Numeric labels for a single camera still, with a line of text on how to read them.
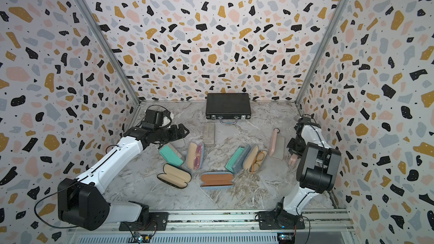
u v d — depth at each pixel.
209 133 1.03
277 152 0.90
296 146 0.79
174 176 0.86
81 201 0.40
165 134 0.70
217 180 0.85
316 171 0.49
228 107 1.14
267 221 0.73
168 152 0.92
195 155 0.94
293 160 0.86
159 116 0.66
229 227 0.73
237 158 0.86
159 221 0.73
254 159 0.93
